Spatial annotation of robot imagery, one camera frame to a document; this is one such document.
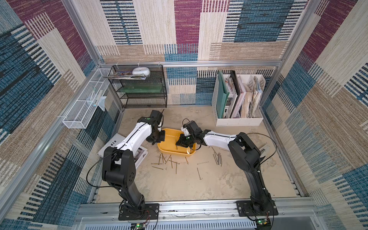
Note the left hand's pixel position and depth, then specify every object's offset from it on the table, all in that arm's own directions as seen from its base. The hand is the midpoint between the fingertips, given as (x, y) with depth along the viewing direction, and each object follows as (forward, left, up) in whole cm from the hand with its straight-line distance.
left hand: (159, 139), depth 90 cm
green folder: (+17, -39, +20) cm, 47 cm away
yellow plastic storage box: (-1, -6, -7) cm, 9 cm away
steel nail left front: (-14, 0, -10) cm, 18 cm away
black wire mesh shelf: (+38, +16, +12) cm, 43 cm away
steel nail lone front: (-17, -23, -11) cm, 31 cm away
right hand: (0, -9, -5) cm, 10 cm away
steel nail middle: (-11, -27, -11) cm, 31 cm away
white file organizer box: (+22, -57, +7) cm, 62 cm away
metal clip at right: (-5, -66, -8) cm, 67 cm away
